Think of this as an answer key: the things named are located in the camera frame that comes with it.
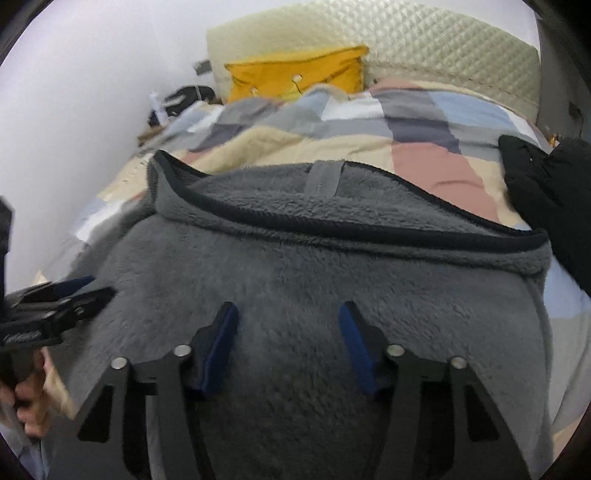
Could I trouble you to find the person's left hand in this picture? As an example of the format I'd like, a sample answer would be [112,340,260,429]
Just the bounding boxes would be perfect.
[0,348,51,439]

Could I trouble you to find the black bag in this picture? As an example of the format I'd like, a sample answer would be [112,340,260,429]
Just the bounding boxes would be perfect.
[164,85,215,116]

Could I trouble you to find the black fleece garment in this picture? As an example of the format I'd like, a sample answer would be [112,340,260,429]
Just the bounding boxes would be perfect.
[499,135,591,296]

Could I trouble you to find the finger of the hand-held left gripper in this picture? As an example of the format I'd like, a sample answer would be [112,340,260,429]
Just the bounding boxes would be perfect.
[18,286,116,331]
[14,275,96,303]

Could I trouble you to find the patchwork colour block blanket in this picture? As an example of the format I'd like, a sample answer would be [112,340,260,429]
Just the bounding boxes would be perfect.
[32,78,591,444]

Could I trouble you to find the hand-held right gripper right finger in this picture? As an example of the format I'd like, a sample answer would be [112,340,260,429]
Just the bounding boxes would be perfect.
[338,301,532,480]

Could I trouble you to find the yellow crown print pillow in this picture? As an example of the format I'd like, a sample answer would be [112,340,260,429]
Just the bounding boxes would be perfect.
[225,45,369,103]

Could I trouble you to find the person's light blue jeans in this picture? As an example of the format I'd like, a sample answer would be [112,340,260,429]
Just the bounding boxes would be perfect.
[9,429,49,480]

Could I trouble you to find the grey wardrobe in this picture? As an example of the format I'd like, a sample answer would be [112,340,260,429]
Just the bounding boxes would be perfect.
[536,9,591,144]

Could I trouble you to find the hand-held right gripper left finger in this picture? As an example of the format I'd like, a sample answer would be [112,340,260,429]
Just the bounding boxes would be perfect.
[76,302,241,480]

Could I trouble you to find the white spray bottle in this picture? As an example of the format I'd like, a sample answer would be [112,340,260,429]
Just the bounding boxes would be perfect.
[148,92,167,125]

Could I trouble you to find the grey fleece zip jacket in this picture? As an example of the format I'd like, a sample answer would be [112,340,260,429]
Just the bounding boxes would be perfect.
[46,150,555,480]

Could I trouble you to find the cream quilted headboard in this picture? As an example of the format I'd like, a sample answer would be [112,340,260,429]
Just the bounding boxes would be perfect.
[206,0,541,121]

